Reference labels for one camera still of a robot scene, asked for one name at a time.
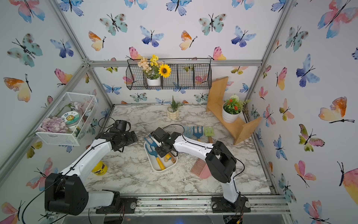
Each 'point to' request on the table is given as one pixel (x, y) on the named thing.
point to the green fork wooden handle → (209, 131)
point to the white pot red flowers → (232, 108)
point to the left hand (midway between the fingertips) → (131, 138)
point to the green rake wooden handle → (173, 159)
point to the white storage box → (158, 163)
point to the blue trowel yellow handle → (154, 153)
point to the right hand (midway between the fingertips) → (162, 148)
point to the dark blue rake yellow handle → (197, 134)
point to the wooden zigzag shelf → (238, 129)
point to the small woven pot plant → (173, 110)
